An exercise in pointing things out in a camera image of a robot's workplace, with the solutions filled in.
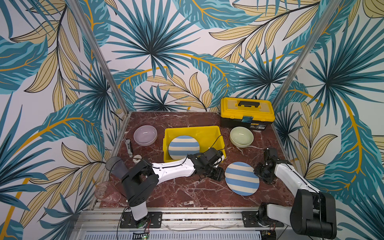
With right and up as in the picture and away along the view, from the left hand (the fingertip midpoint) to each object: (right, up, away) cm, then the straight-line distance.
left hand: (220, 177), depth 80 cm
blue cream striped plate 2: (+13, -3, +8) cm, 15 cm away
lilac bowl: (-48, +21, +24) cm, 57 cm away
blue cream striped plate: (-23, +14, +16) cm, 31 cm away
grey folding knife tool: (-56, +14, +18) cm, 60 cm away
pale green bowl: (+19, +20, +24) cm, 36 cm away
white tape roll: (-49, +7, +13) cm, 51 cm away
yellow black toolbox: (+27, +36, +21) cm, 50 cm away
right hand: (+23, -1, +9) cm, 25 cm away
